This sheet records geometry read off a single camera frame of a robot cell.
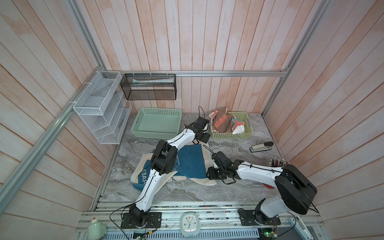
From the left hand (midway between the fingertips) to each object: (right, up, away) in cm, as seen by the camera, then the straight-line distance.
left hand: (204, 137), depth 102 cm
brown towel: (+14, +11, +5) cm, 18 cm away
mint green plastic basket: (-29, +11, +6) cm, 32 cm away
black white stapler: (+40, -6, -4) cm, 41 cm away
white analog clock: (-10, -40, -32) cm, 52 cm away
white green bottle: (-53, -40, -36) cm, 75 cm away
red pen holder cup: (+36, -12, -23) cm, 45 cm away
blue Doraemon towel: (-8, -13, -11) cm, 19 cm away
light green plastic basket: (+32, +5, +3) cm, 33 cm away
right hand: (+1, -22, -14) cm, 26 cm away
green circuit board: (+28, -45, -32) cm, 61 cm away
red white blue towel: (+23, +7, -1) cm, 25 cm away
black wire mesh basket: (-39, +36, +2) cm, 53 cm away
